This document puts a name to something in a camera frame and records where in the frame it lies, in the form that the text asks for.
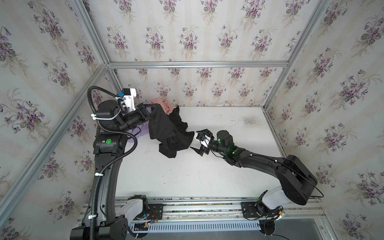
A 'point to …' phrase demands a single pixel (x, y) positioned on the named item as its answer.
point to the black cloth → (169, 130)
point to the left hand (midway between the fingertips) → (157, 102)
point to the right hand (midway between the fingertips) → (194, 138)
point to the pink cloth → (166, 106)
